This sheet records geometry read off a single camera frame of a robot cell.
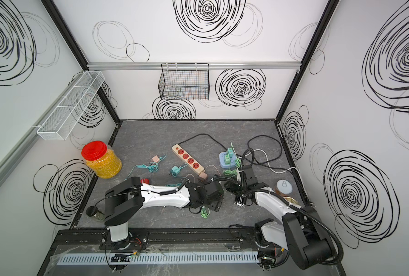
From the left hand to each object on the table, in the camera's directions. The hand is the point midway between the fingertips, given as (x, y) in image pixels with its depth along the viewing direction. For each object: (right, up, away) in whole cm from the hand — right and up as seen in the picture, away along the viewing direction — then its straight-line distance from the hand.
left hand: (217, 200), depth 84 cm
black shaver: (+11, +1, -1) cm, 12 cm away
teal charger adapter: (-23, +13, +9) cm, 28 cm away
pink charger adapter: (-7, +11, +8) cm, 15 cm away
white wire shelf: (-69, +50, -1) cm, 85 cm away
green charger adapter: (+8, +22, +13) cm, 26 cm away
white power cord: (+31, +17, +15) cm, 38 cm away
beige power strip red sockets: (-16, +19, +15) cm, 29 cm away
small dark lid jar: (-58, -3, -5) cm, 59 cm away
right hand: (+5, +6, +4) cm, 8 cm away
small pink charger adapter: (-35, +19, +15) cm, 42 cm away
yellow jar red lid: (-56, +21, -1) cm, 60 cm away
